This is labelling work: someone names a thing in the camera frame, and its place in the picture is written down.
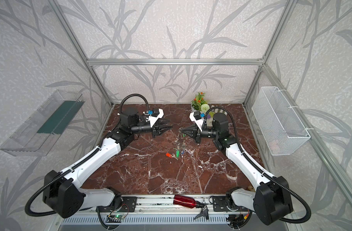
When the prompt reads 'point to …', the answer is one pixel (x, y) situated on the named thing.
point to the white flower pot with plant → (199, 104)
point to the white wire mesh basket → (282, 132)
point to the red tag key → (172, 155)
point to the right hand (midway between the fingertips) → (183, 126)
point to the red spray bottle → (185, 201)
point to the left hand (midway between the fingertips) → (171, 120)
